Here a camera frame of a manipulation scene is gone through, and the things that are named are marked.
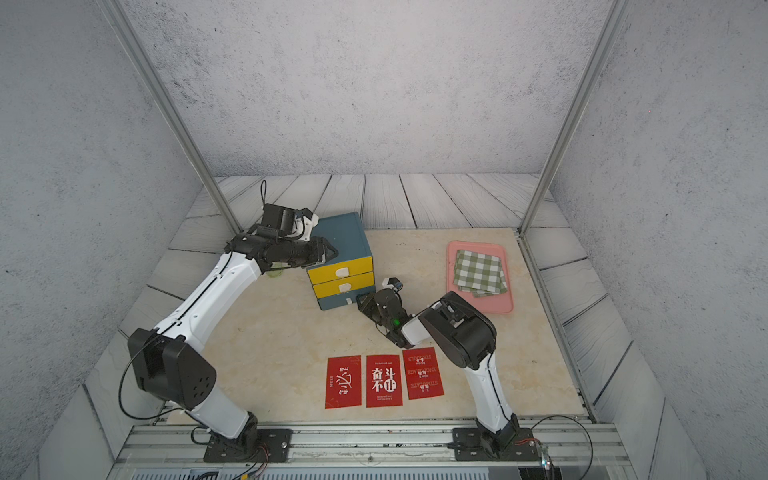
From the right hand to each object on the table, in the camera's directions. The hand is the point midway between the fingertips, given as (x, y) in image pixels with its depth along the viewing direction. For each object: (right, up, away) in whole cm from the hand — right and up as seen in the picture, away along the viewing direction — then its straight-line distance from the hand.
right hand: (357, 298), depth 96 cm
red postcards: (+20, -19, -11) cm, 30 cm away
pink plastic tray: (+47, -2, +3) cm, 47 cm away
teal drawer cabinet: (-3, +20, -4) cm, 21 cm away
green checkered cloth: (+41, +7, +9) cm, 43 cm away
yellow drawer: (-5, +5, -7) cm, 10 cm away
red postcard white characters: (+9, -21, -13) cm, 26 cm away
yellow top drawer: (-3, +10, -12) cm, 16 cm away
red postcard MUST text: (-2, -21, -13) cm, 25 cm away
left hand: (-3, +15, -15) cm, 22 cm away
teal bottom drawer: (-5, 0, -1) cm, 5 cm away
